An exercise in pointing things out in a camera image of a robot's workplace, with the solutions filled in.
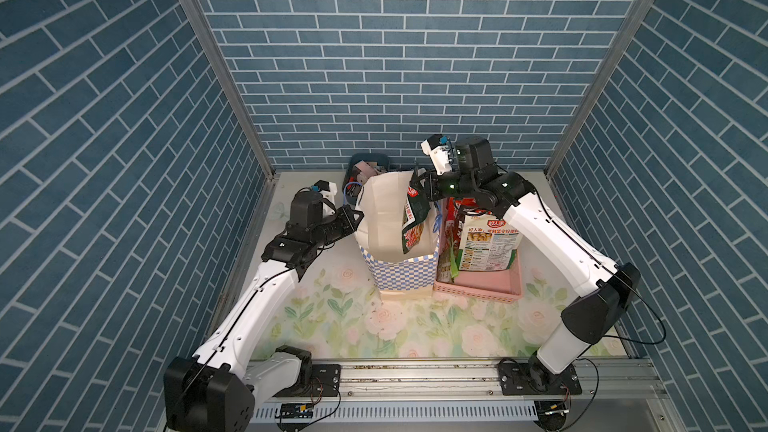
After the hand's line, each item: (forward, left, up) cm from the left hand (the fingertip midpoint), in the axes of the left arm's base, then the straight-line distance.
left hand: (373, 214), depth 76 cm
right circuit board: (-40, -44, -26) cm, 64 cm away
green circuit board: (-39, +18, -29) cm, 51 cm away
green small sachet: (-6, -22, -14) cm, 27 cm away
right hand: (+4, -10, +7) cm, 13 cm away
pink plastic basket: (-9, -39, -24) cm, 47 cm away
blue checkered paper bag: (-13, -6, -8) cm, 16 cm away
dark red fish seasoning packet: (-1, -32, -12) cm, 34 cm away
